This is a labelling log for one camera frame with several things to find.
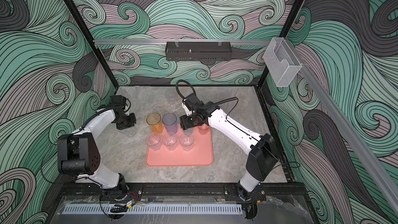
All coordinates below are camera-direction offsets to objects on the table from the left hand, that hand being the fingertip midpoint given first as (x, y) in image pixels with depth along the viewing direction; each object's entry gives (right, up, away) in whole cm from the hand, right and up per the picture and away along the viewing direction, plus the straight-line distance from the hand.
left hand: (132, 123), depth 89 cm
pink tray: (+40, -18, -1) cm, 44 cm away
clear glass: (+12, -11, +2) cm, 16 cm away
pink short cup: (+43, -4, +6) cm, 43 cm away
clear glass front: (+23, -9, -4) cm, 25 cm away
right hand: (+31, +1, -10) cm, 33 cm away
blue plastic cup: (+22, +2, 0) cm, 22 cm away
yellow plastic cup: (+14, +2, -3) cm, 14 cm away
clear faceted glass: (-1, -5, 0) cm, 5 cm away
